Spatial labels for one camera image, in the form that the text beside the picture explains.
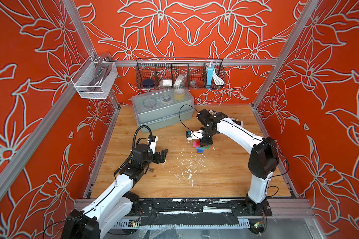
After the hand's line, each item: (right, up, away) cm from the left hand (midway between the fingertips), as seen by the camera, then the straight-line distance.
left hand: (160, 146), depth 83 cm
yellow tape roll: (+11, +33, +18) cm, 39 cm away
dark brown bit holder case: (+54, +14, +26) cm, 62 cm away
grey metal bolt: (-5, -14, +2) cm, 15 cm away
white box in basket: (+4, +38, +4) cm, 38 cm away
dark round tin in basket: (-9, +40, +13) cm, 43 cm away
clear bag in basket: (+12, +38, +7) cm, 41 cm away
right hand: (+23, +4, +3) cm, 24 cm away
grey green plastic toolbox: (-3, +22, +8) cm, 23 cm away
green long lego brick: (+26, 0, 0) cm, 26 cm away
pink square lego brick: (+20, +1, +4) cm, 21 cm away
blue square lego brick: (+24, -4, +9) cm, 26 cm away
